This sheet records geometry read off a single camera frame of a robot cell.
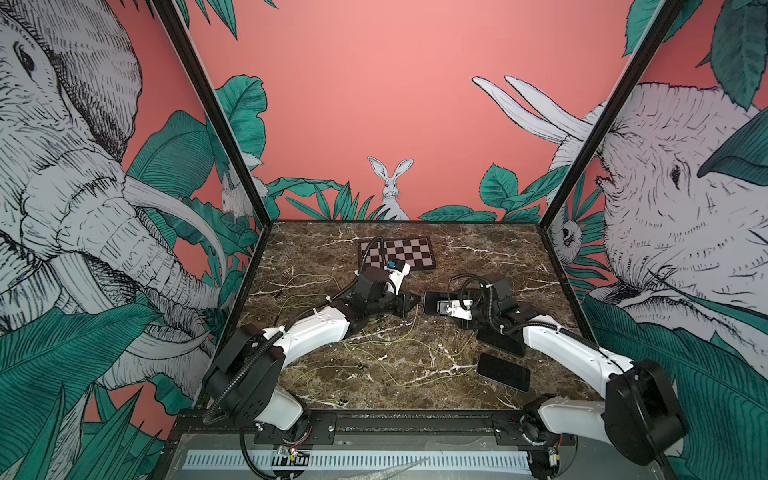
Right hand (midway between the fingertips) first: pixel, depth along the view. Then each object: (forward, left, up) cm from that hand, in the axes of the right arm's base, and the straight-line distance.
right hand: (456, 293), depth 87 cm
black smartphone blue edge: (-3, +8, +2) cm, 8 cm away
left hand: (-4, +10, +5) cm, 12 cm away
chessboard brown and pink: (+22, +10, -8) cm, 26 cm away
